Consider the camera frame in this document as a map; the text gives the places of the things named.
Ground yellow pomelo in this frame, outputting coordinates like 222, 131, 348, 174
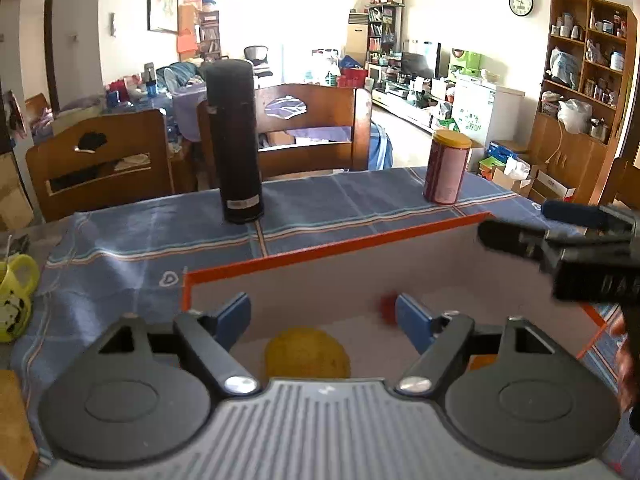
264, 326, 352, 379

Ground wooden cutting board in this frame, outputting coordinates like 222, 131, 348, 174
0, 370, 38, 479

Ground blue plaid tablecloth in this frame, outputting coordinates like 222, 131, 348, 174
12, 168, 626, 479

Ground red tomato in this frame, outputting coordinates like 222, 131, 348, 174
378, 292, 398, 326

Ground right wooden chair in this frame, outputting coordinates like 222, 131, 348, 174
598, 158, 640, 211

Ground red canister yellow lid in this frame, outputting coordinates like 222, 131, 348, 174
423, 129, 472, 205

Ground wooden chair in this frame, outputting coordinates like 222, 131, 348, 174
598, 158, 640, 211
26, 110, 175, 222
207, 84, 372, 180

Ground middle wooden chair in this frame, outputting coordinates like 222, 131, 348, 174
207, 84, 372, 180

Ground left wooden chair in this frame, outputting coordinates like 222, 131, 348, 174
26, 110, 175, 222

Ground white cabinet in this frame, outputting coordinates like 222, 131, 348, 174
452, 75, 525, 148

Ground orange cardboard box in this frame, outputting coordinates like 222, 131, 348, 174
182, 214, 601, 380

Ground black thermos bottle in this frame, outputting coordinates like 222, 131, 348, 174
206, 60, 264, 224

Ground round wall clock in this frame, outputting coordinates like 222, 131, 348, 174
509, 0, 534, 18

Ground wooden bookshelf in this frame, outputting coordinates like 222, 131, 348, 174
528, 0, 639, 204

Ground yellow-green panda mug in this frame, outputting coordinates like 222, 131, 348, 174
0, 254, 40, 344

